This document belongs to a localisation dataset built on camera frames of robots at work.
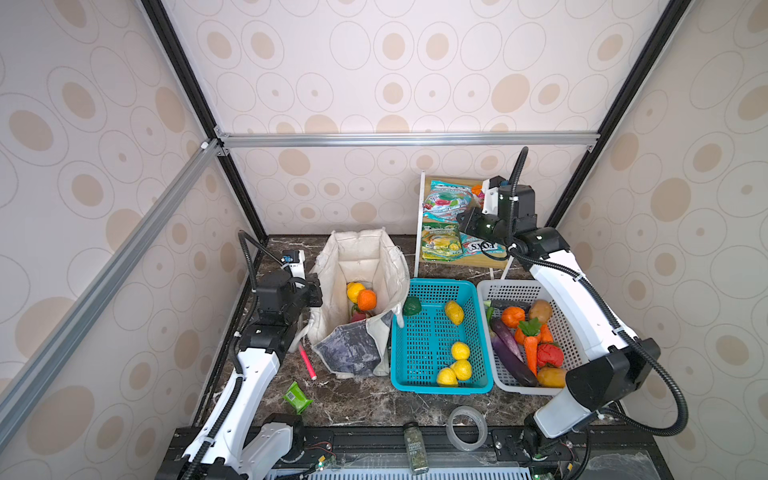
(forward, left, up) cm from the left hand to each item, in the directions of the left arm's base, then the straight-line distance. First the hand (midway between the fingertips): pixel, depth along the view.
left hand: (322, 270), depth 76 cm
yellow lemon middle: (-12, -38, -21) cm, 45 cm away
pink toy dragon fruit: (-2, -8, -19) cm, 21 cm away
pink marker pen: (-15, +7, -25) cm, 30 cm away
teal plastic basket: (-9, -27, -26) cm, 39 cm away
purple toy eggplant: (-16, -53, -24) cm, 60 cm away
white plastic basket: (-22, -43, -16) cm, 51 cm away
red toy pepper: (-15, -61, -19) cm, 66 cm away
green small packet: (-25, +8, -24) cm, 36 cm away
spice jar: (-36, -24, -21) cm, 48 cm away
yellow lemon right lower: (-18, -37, -21) cm, 47 cm away
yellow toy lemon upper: (0, -38, -21) cm, 43 cm away
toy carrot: (-8, -57, -17) cm, 60 cm away
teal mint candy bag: (+16, -32, +9) cm, 37 cm away
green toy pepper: (+1, -24, -20) cm, 31 cm away
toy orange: (+3, -10, -19) cm, 22 cm away
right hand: (+11, -34, +9) cm, 37 cm away
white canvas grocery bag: (-16, -9, -11) cm, 22 cm away
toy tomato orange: (-1, -55, -22) cm, 59 cm away
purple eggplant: (-7, -53, -23) cm, 58 cm away
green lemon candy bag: (+17, -33, -8) cm, 38 cm away
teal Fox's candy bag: (+16, -43, -9) cm, 47 cm away
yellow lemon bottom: (-20, -33, -22) cm, 44 cm away
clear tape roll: (-32, -41, -22) cm, 56 cm away
